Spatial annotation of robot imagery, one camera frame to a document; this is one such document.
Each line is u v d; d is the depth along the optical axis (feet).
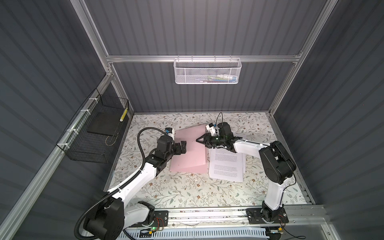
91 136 2.37
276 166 1.67
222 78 3.02
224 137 2.47
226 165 3.01
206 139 2.67
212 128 2.88
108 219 1.35
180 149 2.48
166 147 2.07
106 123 2.56
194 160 2.85
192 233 2.32
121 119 2.62
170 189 2.74
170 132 2.37
